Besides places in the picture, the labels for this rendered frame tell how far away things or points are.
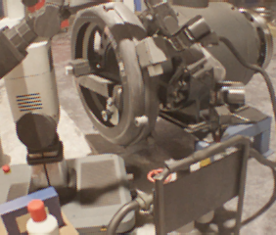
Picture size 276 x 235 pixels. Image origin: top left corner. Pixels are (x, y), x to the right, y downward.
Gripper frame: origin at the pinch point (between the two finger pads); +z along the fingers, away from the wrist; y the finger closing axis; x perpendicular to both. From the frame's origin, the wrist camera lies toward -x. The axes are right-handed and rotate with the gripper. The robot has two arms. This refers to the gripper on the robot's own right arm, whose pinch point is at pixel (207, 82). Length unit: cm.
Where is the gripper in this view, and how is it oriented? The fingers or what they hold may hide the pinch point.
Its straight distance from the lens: 117.0
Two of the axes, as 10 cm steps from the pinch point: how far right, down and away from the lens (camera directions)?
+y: -1.5, -4.0, 9.1
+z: 5.6, 7.2, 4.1
